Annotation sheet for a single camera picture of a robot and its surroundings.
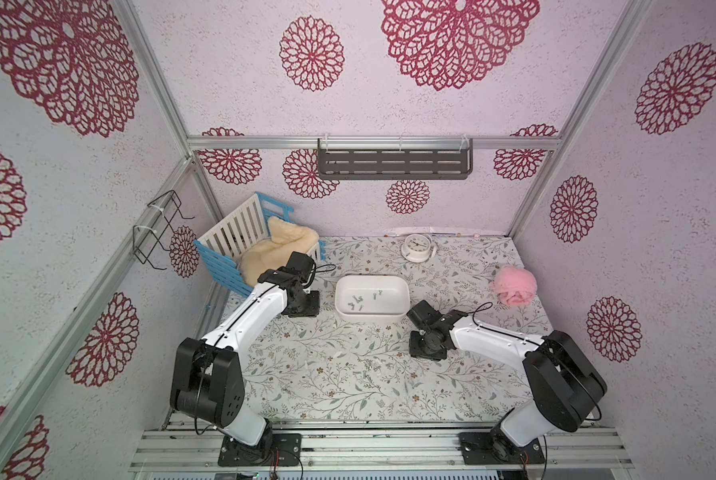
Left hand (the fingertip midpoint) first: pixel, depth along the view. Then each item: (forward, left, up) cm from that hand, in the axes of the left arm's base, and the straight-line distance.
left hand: (309, 310), depth 87 cm
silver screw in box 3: (+12, -20, -11) cm, 26 cm away
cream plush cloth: (+32, +12, -4) cm, 34 cm away
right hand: (-9, -33, -10) cm, 36 cm away
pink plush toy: (+11, -65, -4) cm, 65 cm away
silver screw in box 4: (+8, -12, -11) cm, 18 cm away
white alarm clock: (+32, -37, -9) cm, 50 cm away
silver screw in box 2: (+7, -15, -11) cm, 20 cm away
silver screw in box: (+14, -22, -12) cm, 28 cm away
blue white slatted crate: (+23, +32, +2) cm, 39 cm away
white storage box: (+12, -19, -11) cm, 25 cm away
